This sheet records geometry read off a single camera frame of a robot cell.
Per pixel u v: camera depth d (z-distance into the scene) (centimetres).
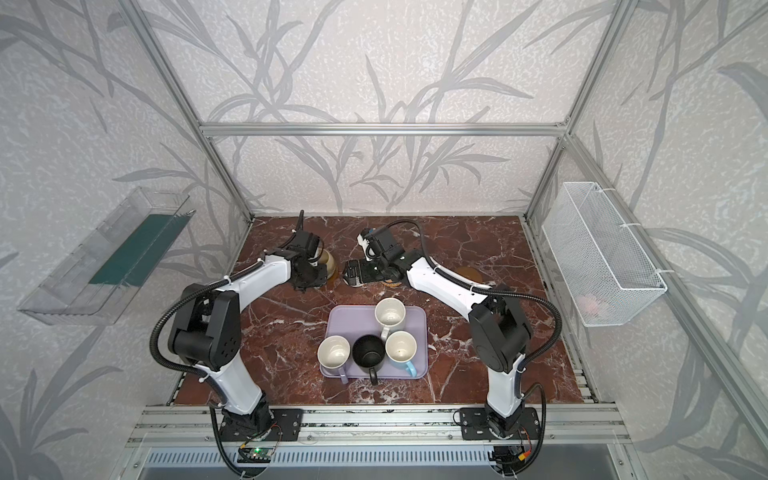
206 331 48
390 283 88
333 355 84
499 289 51
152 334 44
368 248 77
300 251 74
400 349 84
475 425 73
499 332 48
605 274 61
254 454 71
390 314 92
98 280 63
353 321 91
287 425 74
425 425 75
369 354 84
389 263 66
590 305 72
